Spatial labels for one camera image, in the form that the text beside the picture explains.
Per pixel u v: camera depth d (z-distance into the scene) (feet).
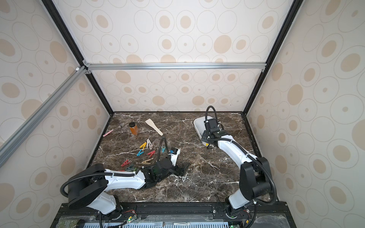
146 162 3.02
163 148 3.19
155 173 2.10
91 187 1.41
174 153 2.35
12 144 1.71
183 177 2.79
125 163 3.00
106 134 3.47
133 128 3.28
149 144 3.27
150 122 3.73
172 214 2.40
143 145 3.26
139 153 3.12
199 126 3.55
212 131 2.20
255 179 1.43
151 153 3.11
